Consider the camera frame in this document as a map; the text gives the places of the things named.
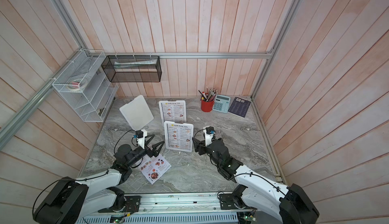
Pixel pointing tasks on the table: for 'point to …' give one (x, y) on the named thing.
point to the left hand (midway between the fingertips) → (159, 140)
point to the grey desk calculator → (222, 104)
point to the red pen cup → (207, 100)
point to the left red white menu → (154, 167)
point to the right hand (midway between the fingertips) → (198, 136)
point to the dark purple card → (239, 106)
